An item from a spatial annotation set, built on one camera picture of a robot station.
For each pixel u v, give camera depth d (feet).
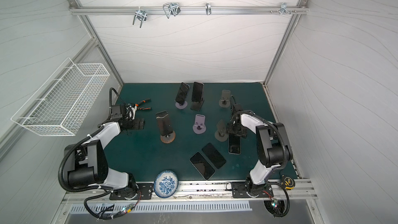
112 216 2.15
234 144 2.90
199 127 3.03
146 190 2.42
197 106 3.56
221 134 2.90
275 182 2.52
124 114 2.50
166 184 2.47
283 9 2.51
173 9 2.51
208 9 2.56
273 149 1.55
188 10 2.57
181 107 3.52
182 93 3.24
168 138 2.98
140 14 2.54
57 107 2.18
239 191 2.40
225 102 3.56
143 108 3.42
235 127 2.52
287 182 2.44
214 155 2.96
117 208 2.30
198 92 3.32
